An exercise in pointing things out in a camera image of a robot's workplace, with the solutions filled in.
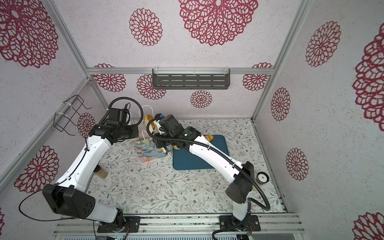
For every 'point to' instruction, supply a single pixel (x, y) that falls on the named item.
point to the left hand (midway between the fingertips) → (136, 134)
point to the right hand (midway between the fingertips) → (153, 136)
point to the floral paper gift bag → (145, 148)
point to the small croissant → (149, 117)
